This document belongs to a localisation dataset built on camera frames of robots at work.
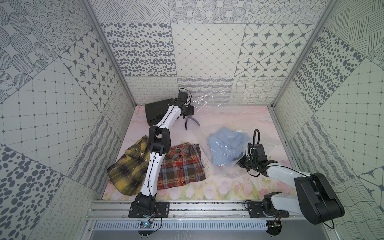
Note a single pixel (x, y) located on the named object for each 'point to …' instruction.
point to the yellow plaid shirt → (126, 175)
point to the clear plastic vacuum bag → (215, 110)
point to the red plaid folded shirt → (182, 164)
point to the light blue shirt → (224, 143)
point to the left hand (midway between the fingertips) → (195, 111)
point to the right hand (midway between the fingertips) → (233, 160)
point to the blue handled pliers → (187, 119)
